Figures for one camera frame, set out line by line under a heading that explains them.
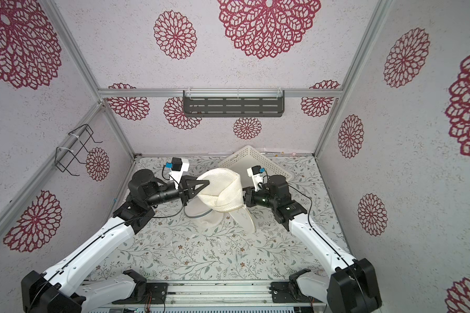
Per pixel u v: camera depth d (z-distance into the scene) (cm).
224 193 66
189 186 59
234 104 96
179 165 55
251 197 66
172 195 58
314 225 52
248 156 118
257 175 69
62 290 39
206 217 86
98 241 47
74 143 77
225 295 75
